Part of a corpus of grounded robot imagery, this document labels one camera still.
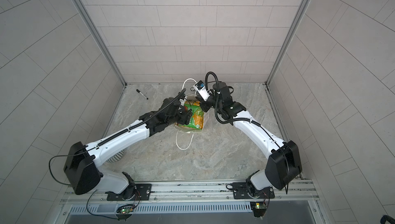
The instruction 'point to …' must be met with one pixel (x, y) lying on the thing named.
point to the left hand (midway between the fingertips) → (190, 109)
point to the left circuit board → (126, 210)
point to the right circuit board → (258, 205)
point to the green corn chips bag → (197, 119)
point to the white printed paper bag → (185, 128)
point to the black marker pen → (139, 91)
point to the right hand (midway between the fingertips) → (196, 96)
